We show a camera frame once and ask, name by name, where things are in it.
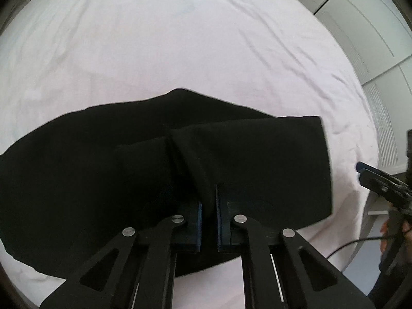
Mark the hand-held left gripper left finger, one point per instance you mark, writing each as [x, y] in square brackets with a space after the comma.
[197, 222]

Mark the black pants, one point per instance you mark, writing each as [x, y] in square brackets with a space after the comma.
[96, 151]

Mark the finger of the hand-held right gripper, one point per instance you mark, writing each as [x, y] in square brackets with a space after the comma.
[381, 182]

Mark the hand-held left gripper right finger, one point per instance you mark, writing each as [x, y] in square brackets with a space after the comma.
[220, 222]

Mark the person's right hand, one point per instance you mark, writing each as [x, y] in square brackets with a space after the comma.
[383, 233]

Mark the person's right forearm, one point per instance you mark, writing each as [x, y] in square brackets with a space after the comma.
[384, 276]

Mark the white wardrobe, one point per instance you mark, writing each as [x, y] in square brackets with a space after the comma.
[370, 22]

